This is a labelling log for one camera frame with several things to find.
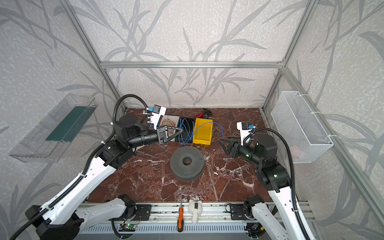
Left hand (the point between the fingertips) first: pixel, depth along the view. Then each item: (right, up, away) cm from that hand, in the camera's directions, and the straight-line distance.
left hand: (183, 129), depth 57 cm
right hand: (+17, -3, +9) cm, 19 cm away
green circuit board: (-29, -48, +14) cm, 58 cm away
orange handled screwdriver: (-3, -44, +12) cm, 46 cm away
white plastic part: (+4, -40, +15) cm, 43 cm away
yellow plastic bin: (+8, -4, +42) cm, 43 cm away
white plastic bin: (-12, +4, +47) cm, 48 cm away
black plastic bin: (-5, +4, +55) cm, 55 cm away
